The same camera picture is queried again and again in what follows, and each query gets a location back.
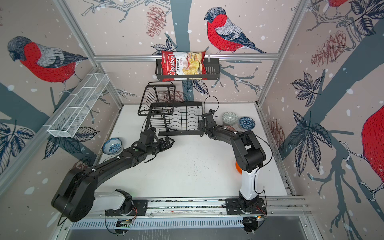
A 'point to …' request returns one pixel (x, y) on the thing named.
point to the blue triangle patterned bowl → (247, 123)
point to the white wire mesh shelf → (75, 109)
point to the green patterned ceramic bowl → (230, 118)
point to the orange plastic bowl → (238, 168)
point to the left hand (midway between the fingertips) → (169, 143)
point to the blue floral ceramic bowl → (112, 146)
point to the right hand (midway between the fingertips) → (203, 126)
